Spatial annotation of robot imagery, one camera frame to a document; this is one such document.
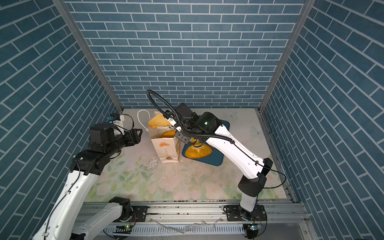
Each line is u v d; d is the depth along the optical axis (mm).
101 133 474
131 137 598
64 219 380
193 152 910
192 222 724
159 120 759
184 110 472
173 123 586
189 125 462
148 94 481
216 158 932
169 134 915
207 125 427
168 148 792
